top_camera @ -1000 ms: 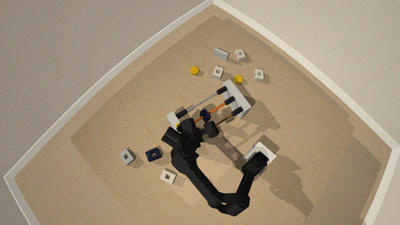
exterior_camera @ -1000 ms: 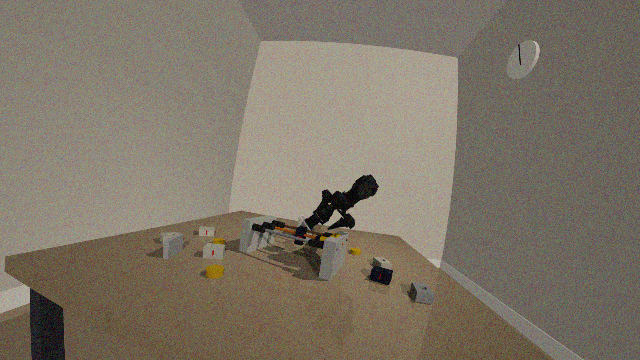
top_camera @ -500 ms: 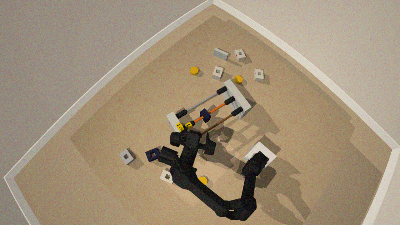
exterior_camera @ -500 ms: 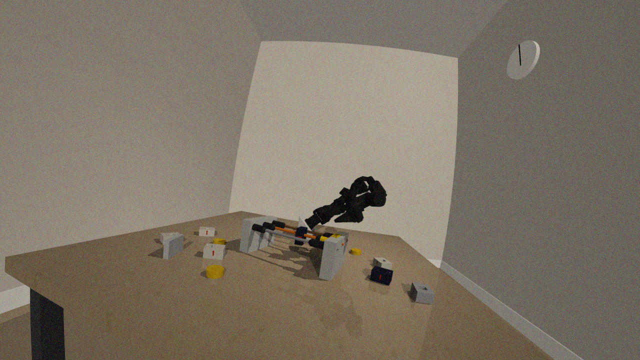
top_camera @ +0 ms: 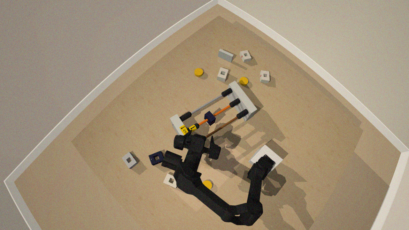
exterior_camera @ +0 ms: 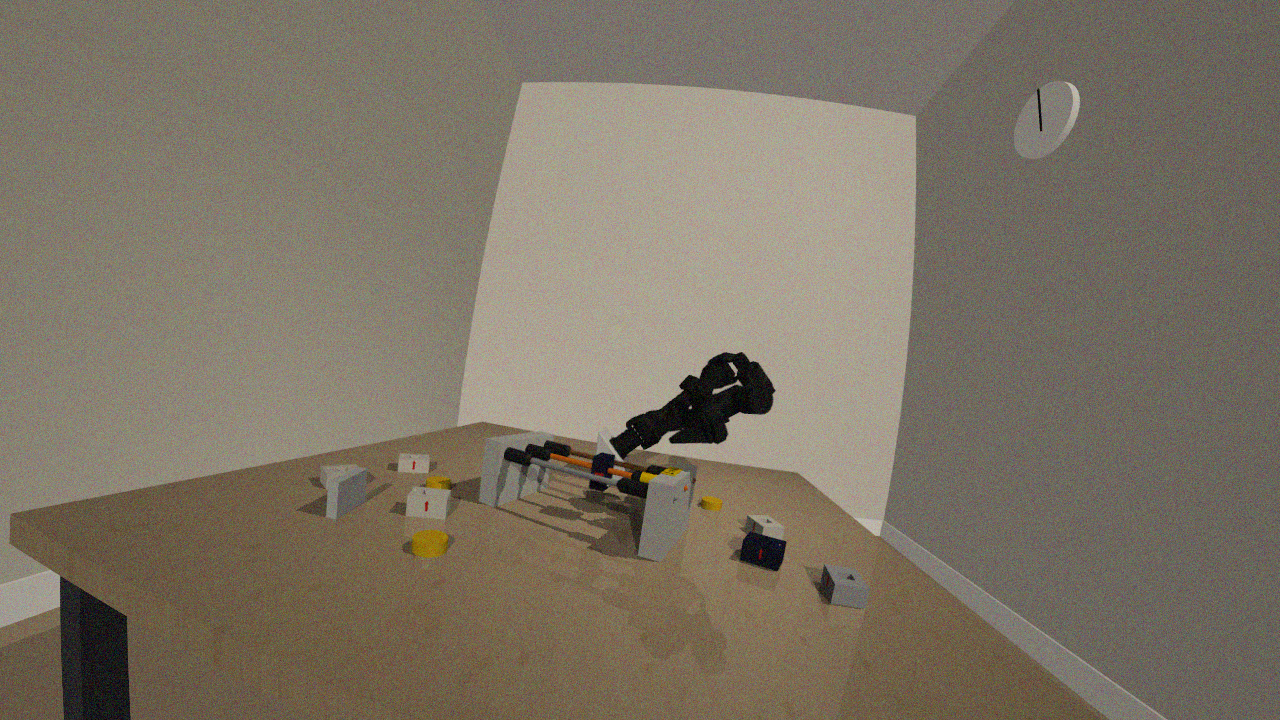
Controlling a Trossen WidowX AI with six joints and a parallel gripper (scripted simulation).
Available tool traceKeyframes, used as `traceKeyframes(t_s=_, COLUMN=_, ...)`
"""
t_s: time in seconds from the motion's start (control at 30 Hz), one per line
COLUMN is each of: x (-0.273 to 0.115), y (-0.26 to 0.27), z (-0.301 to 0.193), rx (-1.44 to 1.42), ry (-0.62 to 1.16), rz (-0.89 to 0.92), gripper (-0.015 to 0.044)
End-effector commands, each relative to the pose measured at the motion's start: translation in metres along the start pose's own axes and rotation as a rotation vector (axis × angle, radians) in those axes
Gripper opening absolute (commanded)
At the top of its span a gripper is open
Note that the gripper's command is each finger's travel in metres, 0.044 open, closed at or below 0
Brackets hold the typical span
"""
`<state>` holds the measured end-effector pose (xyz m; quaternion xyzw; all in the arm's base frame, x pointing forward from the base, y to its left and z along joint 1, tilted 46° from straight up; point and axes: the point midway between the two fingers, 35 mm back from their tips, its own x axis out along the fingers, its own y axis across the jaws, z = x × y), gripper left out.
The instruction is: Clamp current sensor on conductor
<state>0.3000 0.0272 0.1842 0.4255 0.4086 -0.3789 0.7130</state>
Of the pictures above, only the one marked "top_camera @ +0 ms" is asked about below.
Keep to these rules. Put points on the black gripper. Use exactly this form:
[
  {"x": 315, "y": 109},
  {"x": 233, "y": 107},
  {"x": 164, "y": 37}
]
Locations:
[{"x": 213, "y": 151}]

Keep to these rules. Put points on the yellow short cylinder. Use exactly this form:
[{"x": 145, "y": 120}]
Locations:
[
  {"x": 198, "y": 72},
  {"x": 243, "y": 81},
  {"x": 208, "y": 184}
]

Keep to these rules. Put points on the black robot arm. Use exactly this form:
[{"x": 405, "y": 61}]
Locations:
[{"x": 188, "y": 180}]

